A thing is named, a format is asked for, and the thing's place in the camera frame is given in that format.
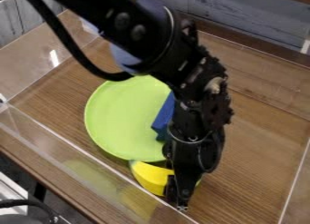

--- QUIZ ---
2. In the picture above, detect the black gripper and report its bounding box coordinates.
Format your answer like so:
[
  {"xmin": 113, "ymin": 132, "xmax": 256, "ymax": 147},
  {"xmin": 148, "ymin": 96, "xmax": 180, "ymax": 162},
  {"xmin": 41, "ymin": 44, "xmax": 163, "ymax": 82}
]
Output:
[{"xmin": 161, "ymin": 122, "xmax": 226, "ymax": 213}]

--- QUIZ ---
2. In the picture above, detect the yellow toy banana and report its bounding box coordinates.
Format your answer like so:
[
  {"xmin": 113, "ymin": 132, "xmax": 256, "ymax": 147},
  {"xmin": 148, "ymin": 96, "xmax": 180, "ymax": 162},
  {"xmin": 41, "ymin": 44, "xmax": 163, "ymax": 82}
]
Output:
[{"xmin": 128, "ymin": 160, "xmax": 201, "ymax": 198}]

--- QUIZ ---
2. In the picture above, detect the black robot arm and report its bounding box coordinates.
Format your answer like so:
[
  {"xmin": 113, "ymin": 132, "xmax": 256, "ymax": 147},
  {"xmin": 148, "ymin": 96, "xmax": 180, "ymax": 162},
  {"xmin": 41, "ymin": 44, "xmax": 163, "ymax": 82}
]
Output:
[{"xmin": 26, "ymin": 0, "xmax": 234, "ymax": 210}]

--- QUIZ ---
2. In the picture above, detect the green round plate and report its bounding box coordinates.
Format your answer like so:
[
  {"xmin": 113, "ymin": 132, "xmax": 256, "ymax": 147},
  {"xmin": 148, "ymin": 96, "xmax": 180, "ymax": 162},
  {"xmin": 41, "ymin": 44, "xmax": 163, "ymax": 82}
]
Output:
[{"xmin": 84, "ymin": 76, "xmax": 171, "ymax": 162}]

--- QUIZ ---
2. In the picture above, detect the clear acrylic enclosure wall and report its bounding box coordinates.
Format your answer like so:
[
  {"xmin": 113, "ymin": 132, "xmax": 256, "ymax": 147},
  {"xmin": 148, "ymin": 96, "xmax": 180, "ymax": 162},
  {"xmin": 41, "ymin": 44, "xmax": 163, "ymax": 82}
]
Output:
[{"xmin": 0, "ymin": 2, "xmax": 310, "ymax": 224}]

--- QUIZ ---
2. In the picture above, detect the black cable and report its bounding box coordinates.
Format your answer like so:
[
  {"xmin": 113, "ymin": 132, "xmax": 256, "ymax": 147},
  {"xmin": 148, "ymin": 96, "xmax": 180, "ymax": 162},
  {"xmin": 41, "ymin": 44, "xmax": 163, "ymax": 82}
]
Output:
[{"xmin": 0, "ymin": 200, "xmax": 61, "ymax": 224}]

